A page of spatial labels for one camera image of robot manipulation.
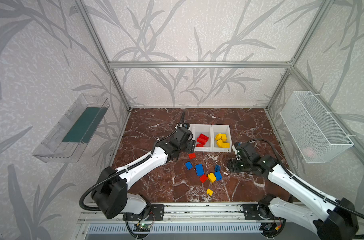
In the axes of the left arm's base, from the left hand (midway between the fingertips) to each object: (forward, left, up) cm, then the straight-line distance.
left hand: (190, 137), depth 84 cm
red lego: (+10, -7, -14) cm, 19 cm away
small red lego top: (-4, -1, -15) cm, 16 cm away
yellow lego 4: (-18, -12, -13) cm, 25 cm away
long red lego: (+6, -7, -14) cm, 17 cm away
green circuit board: (-41, +23, -16) cm, 50 cm away
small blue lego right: (-10, -17, -19) cm, 27 cm away
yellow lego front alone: (-25, -11, -15) cm, 31 cm away
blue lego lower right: (-16, -16, -15) cm, 27 cm away
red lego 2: (+3, -6, -15) cm, 16 cm away
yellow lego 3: (+8, -18, -12) cm, 23 cm away
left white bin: (-14, +5, +16) cm, 22 cm away
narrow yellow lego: (+1, -22, -11) cm, 25 cm away
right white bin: (+12, -22, -9) cm, 27 cm away
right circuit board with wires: (-41, -41, -19) cm, 61 cm away
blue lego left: (-11, +1, -15) cm, 18 cm away
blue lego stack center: (-13, -6, -15) cm, 20 cm away
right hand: (-11, -23, -5) cm, 26 cm away
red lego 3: (-18, -8, -15) cm, 25 cm away
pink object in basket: (-11, -58, +7) cm, 59 cm away
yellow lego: (+4, -19, -13) cm, 23 cm away
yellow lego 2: (+8, -22, -13) cm, 27 cm away
